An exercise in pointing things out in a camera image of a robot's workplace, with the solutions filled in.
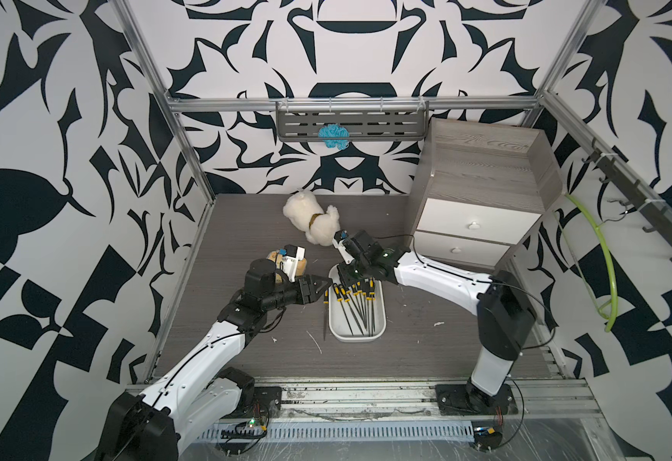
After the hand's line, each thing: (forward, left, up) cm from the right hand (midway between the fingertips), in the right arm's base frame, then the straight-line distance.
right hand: (340, 267), depth 87 cm
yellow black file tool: (-7, +5, -9) cm, 12 cm away
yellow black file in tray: (-6, -2, -11) cm, 12 cm away
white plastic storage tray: (-10, -5, -11) cm, 16 cm away
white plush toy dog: (+23, +12, -1) cm, 26 cm away
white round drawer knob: (+6, -38, +11) cm, 40 cm away
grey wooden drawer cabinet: (+15, -40, +18) cm, 46 cm away
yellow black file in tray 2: (-2, -6, -11) cm, 13 cm away
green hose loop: (-18, -60, +14) cm, 64 cm away
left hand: (-7, +4, +7) cm, 11 cm away
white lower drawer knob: (+7, -37, -3) cm, 38 cm away
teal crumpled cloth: (+35, +1, +23) cm, 42 cm away
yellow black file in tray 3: (-5, -10, -11) cm, 16 cm away
